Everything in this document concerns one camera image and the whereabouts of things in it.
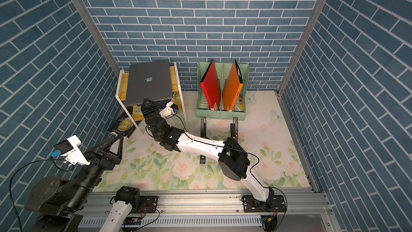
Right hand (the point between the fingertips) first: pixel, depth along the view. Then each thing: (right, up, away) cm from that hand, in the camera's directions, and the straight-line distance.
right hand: (143, 103), depth 71 cm
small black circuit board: (-6, -53, +1) cm, 54 cm away
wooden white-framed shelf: (-12, +6, +4) cm, 15 cm away
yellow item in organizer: (+48, -2, +40) cm, 63 cm away
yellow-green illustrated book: (-10, -5, +16) cm, 20 cm away
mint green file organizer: (+24, -3, +41) cm, 47 cm away
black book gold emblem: (-26, -13, +29) cm, 41 cm away
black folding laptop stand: (+44, -17, +29) cm, 56 cm away
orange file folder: (+42, +9, +13) cm, 45 cm away
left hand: (+2, -11, -19) cm, 22 cm away
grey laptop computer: (0, +11, +8) cm, 14 cm away
